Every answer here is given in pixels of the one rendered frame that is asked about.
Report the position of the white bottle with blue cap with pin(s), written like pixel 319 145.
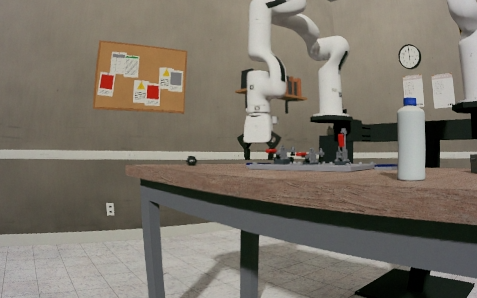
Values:
pixel 411 141

